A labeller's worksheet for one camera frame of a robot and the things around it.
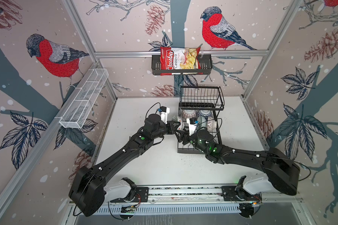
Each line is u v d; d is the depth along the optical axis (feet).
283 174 1.39
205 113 3.30
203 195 2.45
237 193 2.15
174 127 2.40
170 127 2.16
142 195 2.40
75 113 2.34
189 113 3.36
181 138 2.29
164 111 2.27
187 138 2.27
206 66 3.09
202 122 3.02
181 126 2.52
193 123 2.22
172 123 2.17
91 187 1.28
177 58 2.87
